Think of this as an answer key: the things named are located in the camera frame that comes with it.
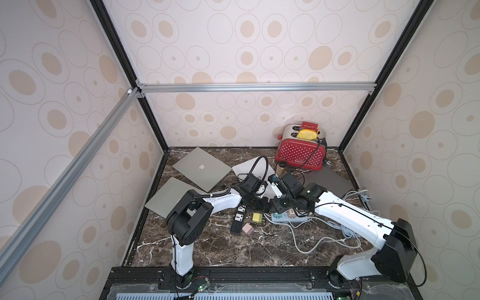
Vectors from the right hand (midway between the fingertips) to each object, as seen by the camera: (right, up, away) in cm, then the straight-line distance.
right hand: (274, 204), depth 80 cm
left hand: (+1, -4, +6) cm, 7 cm away
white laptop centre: (-7, +16, -4) cm, 18 cm away
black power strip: (-16, -10, +6) cm, 20 cm away
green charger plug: (+3, -7, +7) cm, 10 cm away
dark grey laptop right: (+36, +9, +28) cm, 47 cm away
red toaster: (+22, +23, +20) cm, 38 cm away
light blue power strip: (+9, -8, +7) cm, 14 cm away
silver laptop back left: (-37, +15, +29) cm, 49 cm away
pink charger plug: (-11, -12, +5) cm, 17 cm away
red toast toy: (+23, +39, +21) cm, 50 cm away
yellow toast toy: (+21, +34, +20) cm, 44 cm away
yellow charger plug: (-7, -8, +7) cm, 12 cm away
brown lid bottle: (+7, +16, +20) cm, 26 cm away
